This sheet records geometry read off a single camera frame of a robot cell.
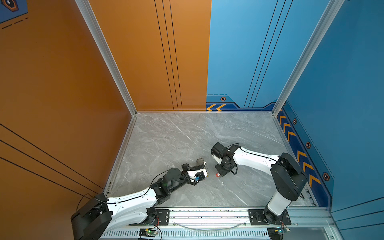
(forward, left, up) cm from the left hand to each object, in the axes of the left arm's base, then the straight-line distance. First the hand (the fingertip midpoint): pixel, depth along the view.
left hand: (201, 162), depth 76 cm
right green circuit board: (-28, -36, -16) cm, 48 cm away
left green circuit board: (-28, +25, -17) cm, 42 cm away
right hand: (+2, -12, -15) cm, 19 cm away
